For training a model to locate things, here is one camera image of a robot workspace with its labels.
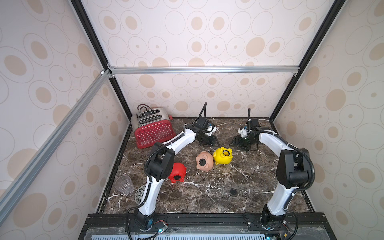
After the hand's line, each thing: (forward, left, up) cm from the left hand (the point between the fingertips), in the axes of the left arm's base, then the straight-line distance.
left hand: (222, 144), depth 89 cm
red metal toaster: (+10, +43, +5) cm, 44 cm away
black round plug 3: (-23, -6, -13) cm, 27 cm away
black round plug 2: (-9, +12, -5) cm, 16 cm away
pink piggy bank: (-9, +8, -3) cm, 12 cm away
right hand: (+3, -12, -4) cm, 13 cm away
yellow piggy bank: (-6, 0, -3) cm, 6 cm away
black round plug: (-17, +26, -7) cm, 32 cm away
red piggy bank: (-14, +25, -5) cm, 29 cm away
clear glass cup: (-20, +57, -12) cm, 61 cm away
